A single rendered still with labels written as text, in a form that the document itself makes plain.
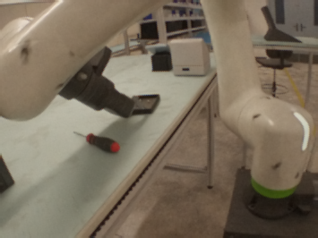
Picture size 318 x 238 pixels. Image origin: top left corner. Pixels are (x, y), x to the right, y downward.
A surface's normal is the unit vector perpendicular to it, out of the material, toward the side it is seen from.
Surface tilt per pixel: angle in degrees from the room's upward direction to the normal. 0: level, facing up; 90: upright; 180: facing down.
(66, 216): 0
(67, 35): 96
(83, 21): 96
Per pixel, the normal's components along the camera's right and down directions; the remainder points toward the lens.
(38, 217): -0.12, -0.90
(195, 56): -0.35, 0.43
